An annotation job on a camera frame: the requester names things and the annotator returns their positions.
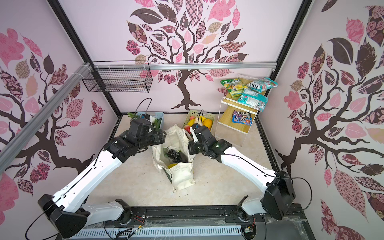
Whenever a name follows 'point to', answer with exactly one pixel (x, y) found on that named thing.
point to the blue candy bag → (242, 117)
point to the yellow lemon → (172, 165)
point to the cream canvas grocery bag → (181, 175)
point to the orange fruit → (207, 122)
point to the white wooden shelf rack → (227, 105)
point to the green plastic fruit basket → (196, 113)
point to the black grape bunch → (175, 156)
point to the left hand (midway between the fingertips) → (160, 136)
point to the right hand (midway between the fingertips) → (189, 143)
